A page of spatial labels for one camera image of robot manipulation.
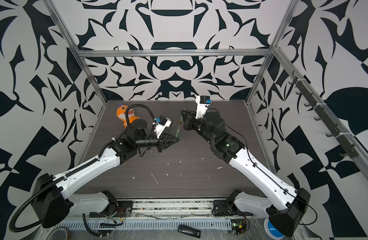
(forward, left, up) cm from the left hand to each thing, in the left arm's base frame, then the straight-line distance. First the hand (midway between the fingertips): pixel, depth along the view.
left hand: (179, 136), depth 69 cm
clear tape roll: (-32, +55, -28) cm, 70 cm away
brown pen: (-14, +19, +5) cm, 24 cm away
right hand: (+6, -1, +11) cm, 13 cm away
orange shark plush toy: (+31, +39, -18) cm, 53 cm away
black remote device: (-34, -4, -27) cm, 44 cm away
